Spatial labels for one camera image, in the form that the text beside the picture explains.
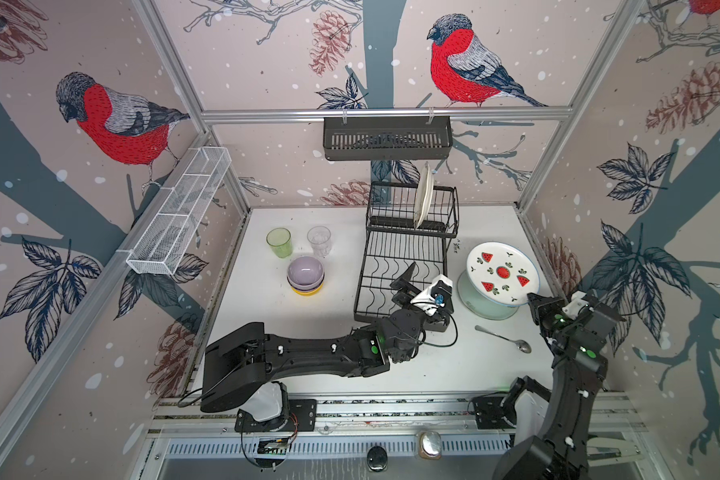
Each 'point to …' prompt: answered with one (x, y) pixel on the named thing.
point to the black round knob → (377, 458)
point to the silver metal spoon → (523, 345)
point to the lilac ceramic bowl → (305, 273)
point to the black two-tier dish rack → (394, 243)
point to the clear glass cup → (319, 237)
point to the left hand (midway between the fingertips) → (428, 276)
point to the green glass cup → (279, 239)
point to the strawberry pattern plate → (502, 273)
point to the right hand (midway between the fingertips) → (529, 295)
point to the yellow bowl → (307, 293)
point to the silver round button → (429, 443)
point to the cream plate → (425, 195)
